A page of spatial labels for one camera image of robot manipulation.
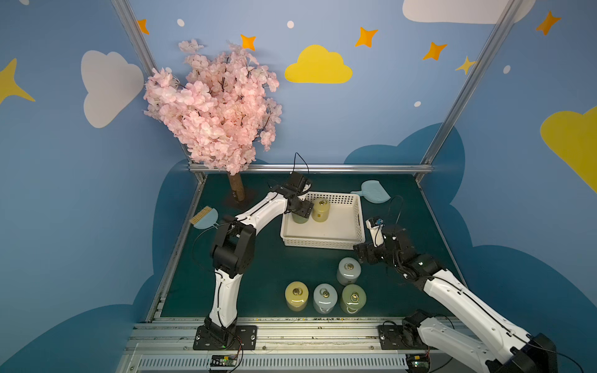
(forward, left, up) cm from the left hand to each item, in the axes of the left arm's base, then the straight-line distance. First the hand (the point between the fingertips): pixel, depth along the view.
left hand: (302, 203), depth 97 cm
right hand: (-19, -25, +4) cm, 32 cm away
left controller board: (-55, +23, -12) cm, 61 cm away
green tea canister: (-37, -18, -1) cm, 41 cm away
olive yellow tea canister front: (-37, +1, -1) cm, 37 cm away
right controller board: (-54, -39, -13) cm, 67 cm away
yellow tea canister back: (0, -9, -4) cm, 9 cm away
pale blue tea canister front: (-38, -9, -2) cm, 39 cm away
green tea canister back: (-3, +1, -8) cm, 8 cm away
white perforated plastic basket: (-6, -19, -11) cm, 23 cm away
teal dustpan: (+16, -36, -10) cm, 41 cm away
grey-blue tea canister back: (-28, -17, -2) cm, 33 cm away
